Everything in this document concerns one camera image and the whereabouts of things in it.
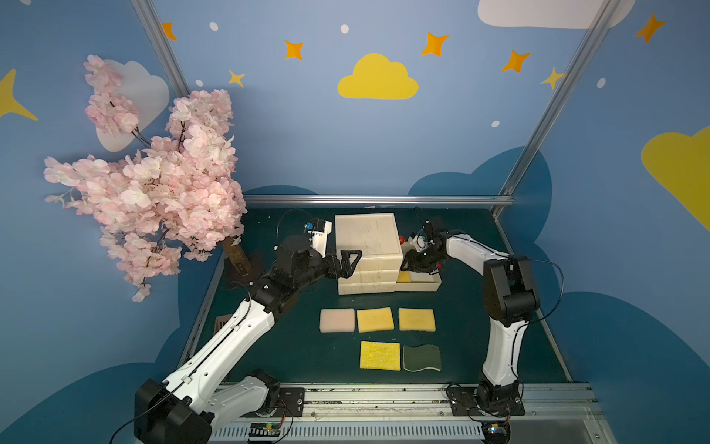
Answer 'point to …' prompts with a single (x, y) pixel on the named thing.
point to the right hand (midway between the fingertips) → (411, 265)
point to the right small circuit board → (496, 432)
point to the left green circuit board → (263, 429)
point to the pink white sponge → (337, 320)
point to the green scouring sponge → (416, 358)
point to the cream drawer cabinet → (376, 236)
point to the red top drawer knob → (402, 240)
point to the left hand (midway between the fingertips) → (349, 248)
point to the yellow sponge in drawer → (404, 277)
